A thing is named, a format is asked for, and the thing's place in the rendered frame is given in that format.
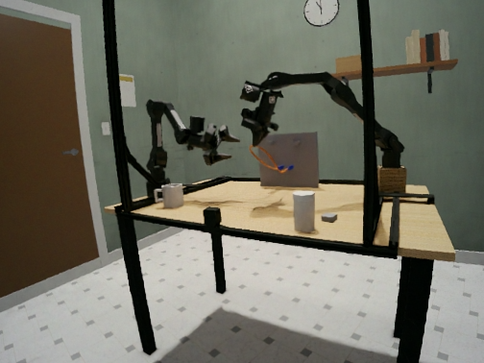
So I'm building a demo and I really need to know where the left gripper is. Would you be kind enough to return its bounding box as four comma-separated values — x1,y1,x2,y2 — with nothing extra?
199,125,240,166

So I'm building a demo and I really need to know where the grey cup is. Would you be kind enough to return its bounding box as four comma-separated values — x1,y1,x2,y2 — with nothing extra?
154,183,183,208

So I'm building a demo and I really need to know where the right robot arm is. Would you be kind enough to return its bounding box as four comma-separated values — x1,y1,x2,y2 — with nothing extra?
240,71,404,168

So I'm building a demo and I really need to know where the grey cylinder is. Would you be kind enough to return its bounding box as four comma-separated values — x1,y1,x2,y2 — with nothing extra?
293,191,315,232

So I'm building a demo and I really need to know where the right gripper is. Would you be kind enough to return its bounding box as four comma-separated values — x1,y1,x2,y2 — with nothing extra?
241,105,278,147

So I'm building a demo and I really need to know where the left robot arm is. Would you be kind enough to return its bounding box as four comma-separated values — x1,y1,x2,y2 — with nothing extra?
146,99,217,182

